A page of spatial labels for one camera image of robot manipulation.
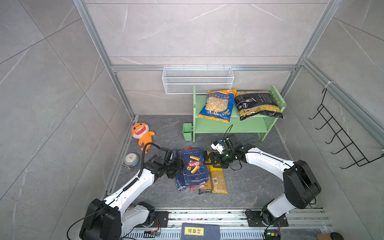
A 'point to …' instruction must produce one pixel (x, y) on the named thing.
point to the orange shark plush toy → (141, 130)
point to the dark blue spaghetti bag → (201, 191)
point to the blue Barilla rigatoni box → (195, 170)
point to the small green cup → (187, 131)
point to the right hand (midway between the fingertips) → (208, 163)
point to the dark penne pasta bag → (253, 104)
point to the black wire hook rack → (342, 136)
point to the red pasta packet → (192, 188)
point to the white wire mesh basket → (181, 80)
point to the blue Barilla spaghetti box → (180, 183)
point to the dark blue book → (200, 231)
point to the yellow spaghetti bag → (217, 177)
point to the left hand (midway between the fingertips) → (186, 164)
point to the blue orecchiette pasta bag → (219, 105)
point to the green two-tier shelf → (260, 125)
